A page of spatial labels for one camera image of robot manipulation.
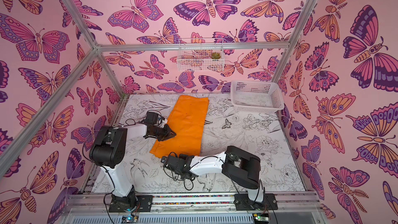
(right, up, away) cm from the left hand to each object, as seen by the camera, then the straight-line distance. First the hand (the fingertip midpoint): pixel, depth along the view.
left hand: (177, 133), depth 97 cm
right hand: (+5, -12, -10) cm, 16 cm away
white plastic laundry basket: (+59, +24, +20) cm, 67 cm away
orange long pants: (+6, +8, +5) cm, 11 cm away
